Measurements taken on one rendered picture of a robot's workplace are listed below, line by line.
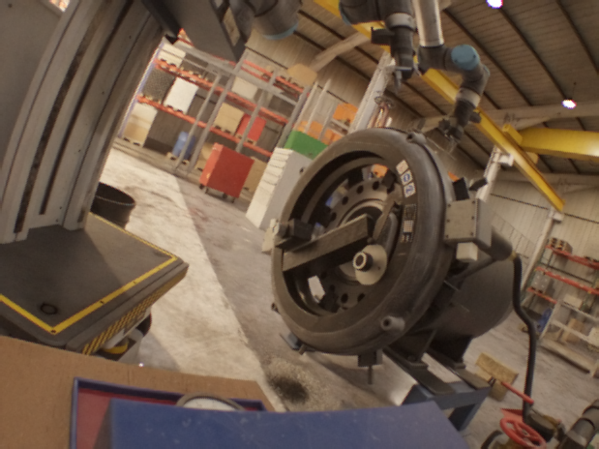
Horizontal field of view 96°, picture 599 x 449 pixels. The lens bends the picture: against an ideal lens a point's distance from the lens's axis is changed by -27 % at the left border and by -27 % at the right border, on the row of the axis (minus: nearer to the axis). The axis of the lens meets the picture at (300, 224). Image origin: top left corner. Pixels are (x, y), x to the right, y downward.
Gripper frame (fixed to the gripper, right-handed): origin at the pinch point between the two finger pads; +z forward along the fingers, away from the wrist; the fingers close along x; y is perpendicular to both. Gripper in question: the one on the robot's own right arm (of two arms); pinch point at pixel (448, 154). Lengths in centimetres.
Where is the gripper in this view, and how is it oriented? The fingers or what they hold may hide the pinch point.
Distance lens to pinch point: 133.8
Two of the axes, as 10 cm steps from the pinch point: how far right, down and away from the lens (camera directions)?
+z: -4.4, 8.8, 1.4
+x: 3.1, 3.0, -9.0
